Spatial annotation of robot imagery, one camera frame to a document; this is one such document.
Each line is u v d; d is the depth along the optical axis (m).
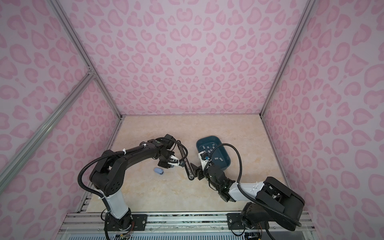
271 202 0.43
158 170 0.88
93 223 0.75
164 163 0.82
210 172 0.64
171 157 0.84
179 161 0.79
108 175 0.48
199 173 0.73
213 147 1.01
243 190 0.52
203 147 1.01
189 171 0.88
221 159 0.95
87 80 0.86
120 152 0.54
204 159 0.70
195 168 0.73
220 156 0.96
